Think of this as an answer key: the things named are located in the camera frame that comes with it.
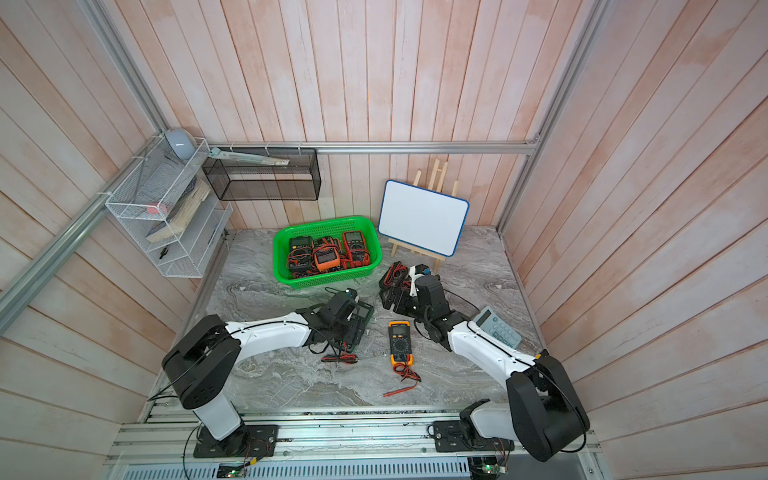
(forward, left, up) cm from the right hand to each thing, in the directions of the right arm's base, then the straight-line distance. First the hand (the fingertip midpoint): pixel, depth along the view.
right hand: (390, 293), depth 87 cm
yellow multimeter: (-14, -3, -10) cm, 17 cm away
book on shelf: (+11, +58, +21) cm, 62 cm away
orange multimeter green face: (+15, +21, -2) cm, 26 cm away
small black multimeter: (+11, -2, -11) cm, 15 cm away
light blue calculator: (-4, -34, -12) cm, 37 cm away
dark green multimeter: (+17, +31, -3) cm, 36 cm away
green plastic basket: (+31, +25, -3) cm, 40 cm away
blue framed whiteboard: (+24, -12, +8) cm, 28 cm away
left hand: (-7, +12, -11) cm, 18 cm away
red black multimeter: (+23, +13, -7) cm, 27 cm away
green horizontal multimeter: (-5, +9, -8) cm, 13 cm away
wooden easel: (+31, -14, +16) cm, 37 cm away
